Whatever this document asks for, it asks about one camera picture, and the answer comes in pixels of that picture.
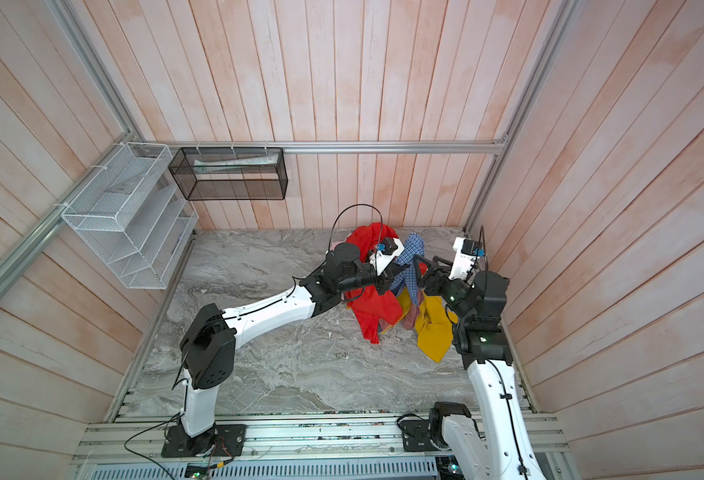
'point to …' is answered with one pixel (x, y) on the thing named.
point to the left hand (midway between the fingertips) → (408, 268)
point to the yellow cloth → (434, 324)
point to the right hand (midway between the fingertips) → (423, 257)
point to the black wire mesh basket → (231, 173)
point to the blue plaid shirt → (407, 283)
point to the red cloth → (368, 302)
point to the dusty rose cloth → (409, 319)
